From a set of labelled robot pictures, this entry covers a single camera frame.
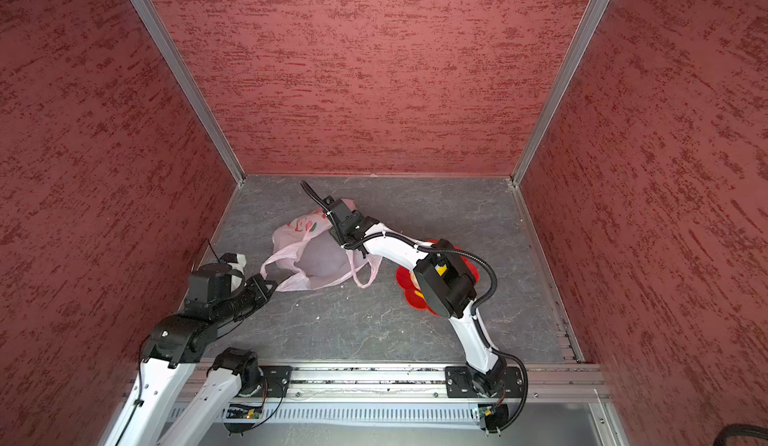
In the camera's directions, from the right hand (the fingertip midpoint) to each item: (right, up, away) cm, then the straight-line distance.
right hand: (347, 228), depth 94 cm
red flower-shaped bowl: (+20, -16, -4) cm, 26 cm away
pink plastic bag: (-8, -7, -15) cm, 18 cm away
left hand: (-14, -14, -21) cm, 29 cm away
